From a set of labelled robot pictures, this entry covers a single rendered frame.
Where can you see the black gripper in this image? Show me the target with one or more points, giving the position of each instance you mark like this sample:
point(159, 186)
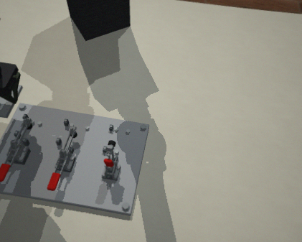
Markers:
point(10, 76)

